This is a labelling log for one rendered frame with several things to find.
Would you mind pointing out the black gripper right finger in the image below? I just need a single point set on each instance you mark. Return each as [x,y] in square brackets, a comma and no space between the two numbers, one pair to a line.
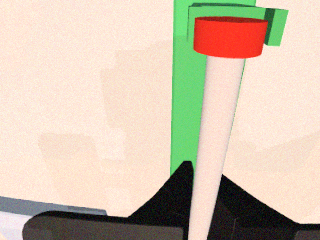
[238,215]

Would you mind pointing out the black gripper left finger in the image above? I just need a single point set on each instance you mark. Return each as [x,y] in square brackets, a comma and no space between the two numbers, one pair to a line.
[165,216]

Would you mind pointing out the white pin with red cap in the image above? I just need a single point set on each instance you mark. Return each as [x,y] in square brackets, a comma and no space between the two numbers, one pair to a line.
[227,41]

